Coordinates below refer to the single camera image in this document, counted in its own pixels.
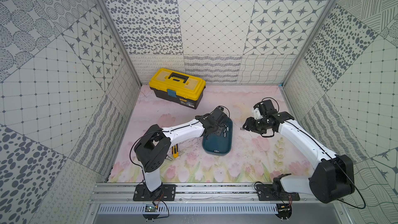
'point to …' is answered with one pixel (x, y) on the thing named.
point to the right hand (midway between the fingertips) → (247, 129)
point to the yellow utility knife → (175, 151)
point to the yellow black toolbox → (186, 89)
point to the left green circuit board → (151, 208)
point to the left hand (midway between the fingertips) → (218, 123)
